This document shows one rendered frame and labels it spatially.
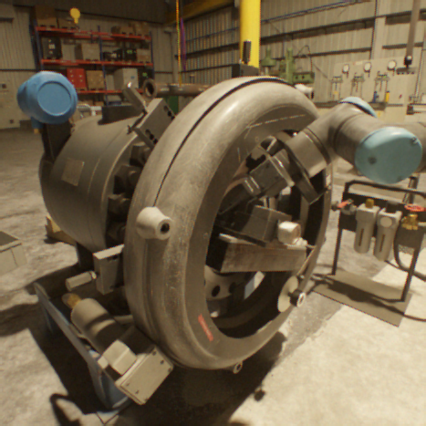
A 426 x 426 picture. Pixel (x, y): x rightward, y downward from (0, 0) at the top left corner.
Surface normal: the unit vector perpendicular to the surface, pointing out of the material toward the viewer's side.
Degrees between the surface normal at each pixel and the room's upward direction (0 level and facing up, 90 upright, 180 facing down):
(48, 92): 90
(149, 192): 60
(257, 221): 65
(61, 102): 90
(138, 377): 90
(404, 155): 101
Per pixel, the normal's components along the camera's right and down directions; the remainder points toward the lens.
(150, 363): 0.72, 0.24
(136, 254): -0.65, 0.04
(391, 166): 0.05, 0.53
